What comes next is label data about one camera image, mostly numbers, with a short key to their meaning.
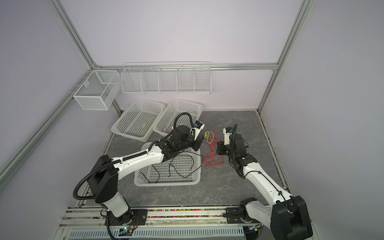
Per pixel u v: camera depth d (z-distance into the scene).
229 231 0.71
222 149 0.74
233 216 0.73
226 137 0.75
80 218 0.76
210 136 0.80
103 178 0.44
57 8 0.69
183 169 0.89
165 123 1.09
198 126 0.69
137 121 1.14
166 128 1.07
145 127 1.11
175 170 0.89
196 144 0.72
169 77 0.98
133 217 0.73
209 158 0.89
